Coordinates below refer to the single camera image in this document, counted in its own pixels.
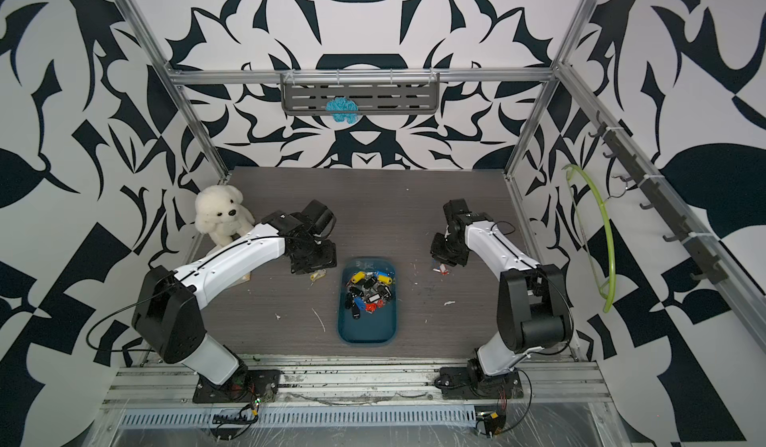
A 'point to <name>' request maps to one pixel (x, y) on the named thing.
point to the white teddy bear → (218, 213)
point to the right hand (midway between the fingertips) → (437, 252)
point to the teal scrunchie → (343, 104)
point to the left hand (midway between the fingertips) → (329, 259)
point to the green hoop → (611, 297)
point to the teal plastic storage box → (378, 327)
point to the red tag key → (443, 269)
